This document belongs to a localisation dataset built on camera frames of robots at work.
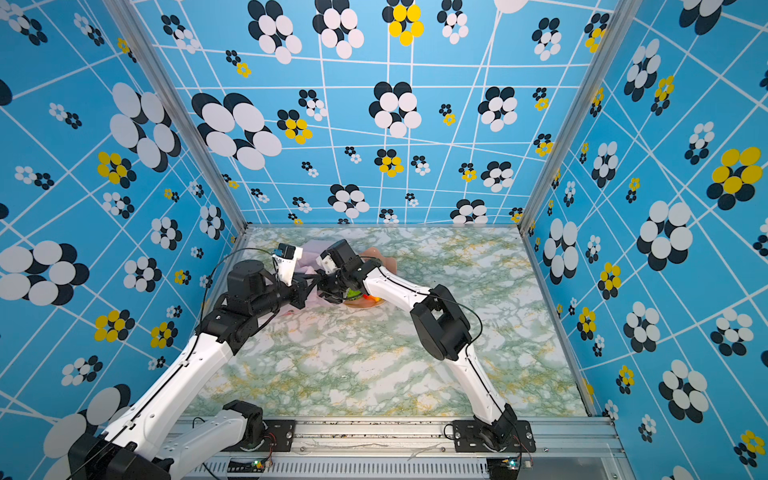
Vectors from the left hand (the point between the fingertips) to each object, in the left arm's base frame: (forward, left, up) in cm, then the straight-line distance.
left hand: (320, 275), depth 75 cm
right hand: (+3, +7, -14) cm, 15 cm away
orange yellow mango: (+6, -13, -21) cm, 25 cm away
